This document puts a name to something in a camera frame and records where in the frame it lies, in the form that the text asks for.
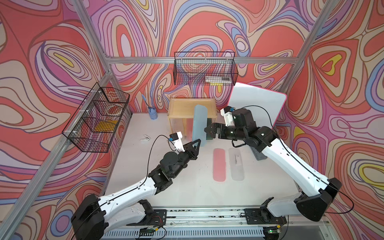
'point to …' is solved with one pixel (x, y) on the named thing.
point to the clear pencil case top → (236, 166)
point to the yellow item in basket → (106, 126)
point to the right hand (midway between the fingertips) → (212, 134)
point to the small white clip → (146, 140)
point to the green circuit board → (148, 231)
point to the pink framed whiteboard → (266, 104)
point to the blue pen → (144, 99)
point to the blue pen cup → (153, 113)
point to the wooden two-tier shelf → (180, 112)
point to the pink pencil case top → (219, 172)
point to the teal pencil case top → (200, 122)
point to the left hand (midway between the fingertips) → (201, 141)
